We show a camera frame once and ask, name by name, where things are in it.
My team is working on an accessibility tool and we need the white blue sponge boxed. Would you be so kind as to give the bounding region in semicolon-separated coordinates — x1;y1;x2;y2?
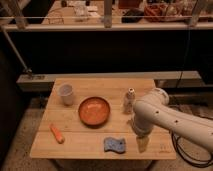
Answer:
104;137;126;154

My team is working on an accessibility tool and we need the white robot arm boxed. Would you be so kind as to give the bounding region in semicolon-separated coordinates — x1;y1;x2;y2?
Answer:
131;88;213;153

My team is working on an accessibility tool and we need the orange ceramic bowl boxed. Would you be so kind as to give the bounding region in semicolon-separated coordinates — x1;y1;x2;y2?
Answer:
78;97;110;127

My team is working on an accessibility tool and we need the small white bottle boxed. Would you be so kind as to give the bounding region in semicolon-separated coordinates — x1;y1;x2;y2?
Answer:
123;88;135;114

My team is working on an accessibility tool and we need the wooden table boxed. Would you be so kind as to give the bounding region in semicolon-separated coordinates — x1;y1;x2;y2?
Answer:
30;78;176;160

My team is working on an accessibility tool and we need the orange carrot toy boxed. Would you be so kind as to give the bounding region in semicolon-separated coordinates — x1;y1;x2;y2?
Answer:
50;124;65;144

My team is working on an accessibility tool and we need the white plastic cup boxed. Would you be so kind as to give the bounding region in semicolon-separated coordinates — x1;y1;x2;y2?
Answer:
58;84;74;106

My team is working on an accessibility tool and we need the metal diagonal pole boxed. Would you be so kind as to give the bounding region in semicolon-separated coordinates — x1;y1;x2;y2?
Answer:
1;26;33;77

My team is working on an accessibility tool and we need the black cable on floor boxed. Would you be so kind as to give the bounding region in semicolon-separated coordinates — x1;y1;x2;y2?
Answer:
170;133;213;169

